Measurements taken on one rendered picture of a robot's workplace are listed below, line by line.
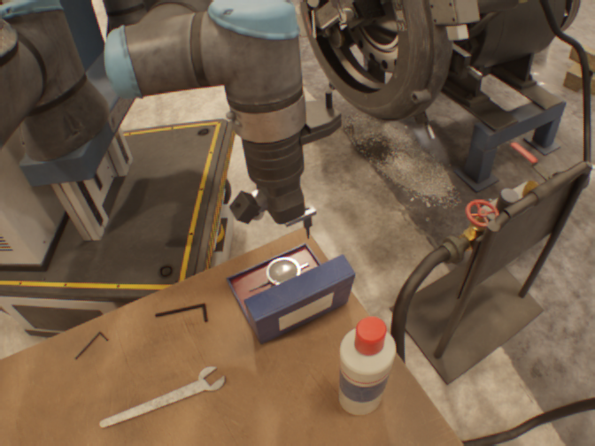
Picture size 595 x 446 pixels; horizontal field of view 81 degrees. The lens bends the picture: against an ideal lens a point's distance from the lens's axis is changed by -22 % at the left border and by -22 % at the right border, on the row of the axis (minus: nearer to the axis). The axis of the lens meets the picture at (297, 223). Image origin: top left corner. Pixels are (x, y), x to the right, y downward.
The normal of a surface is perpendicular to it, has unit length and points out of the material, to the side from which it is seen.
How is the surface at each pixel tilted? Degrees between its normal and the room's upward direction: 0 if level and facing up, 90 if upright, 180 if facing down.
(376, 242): 0
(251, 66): 91
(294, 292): 10
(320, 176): 0
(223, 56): 81
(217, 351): 0
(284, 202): 70
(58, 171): 90
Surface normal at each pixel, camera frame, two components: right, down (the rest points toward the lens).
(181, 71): 0.00, 0.77
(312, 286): 0.00, -0.55
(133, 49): -0.06, 0.12
